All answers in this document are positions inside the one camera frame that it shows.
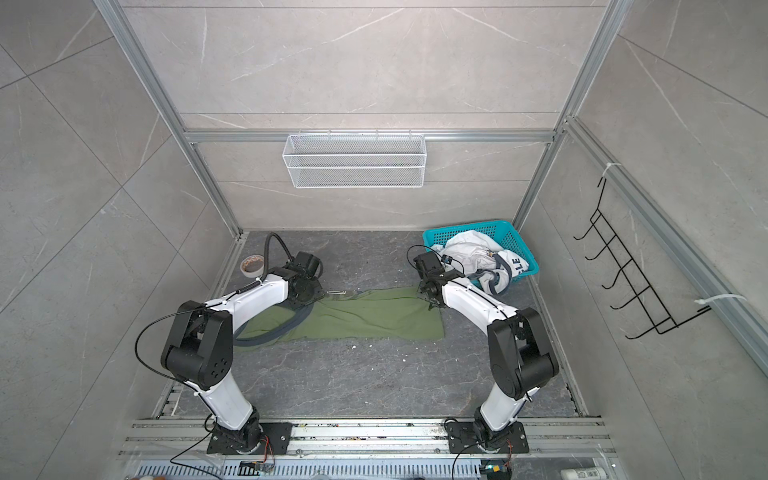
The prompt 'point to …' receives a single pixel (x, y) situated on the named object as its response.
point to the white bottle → (595, 473)
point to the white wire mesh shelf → (358, 160)
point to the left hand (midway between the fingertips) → (315, 288)
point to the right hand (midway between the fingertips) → (430, 289)
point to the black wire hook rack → (646, 297)
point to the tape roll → (252, 266)
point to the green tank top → (387, 314)
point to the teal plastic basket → (502, 230)
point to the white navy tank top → (482, 260)
